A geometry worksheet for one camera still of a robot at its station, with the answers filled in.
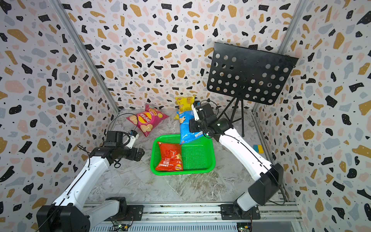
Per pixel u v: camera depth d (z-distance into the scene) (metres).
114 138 0.63
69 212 0.38
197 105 0.67
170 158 0.87
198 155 0.95
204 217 0.73
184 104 1.12
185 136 0.76
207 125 0.55
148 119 1.03
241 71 0.76
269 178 0.41
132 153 0.73
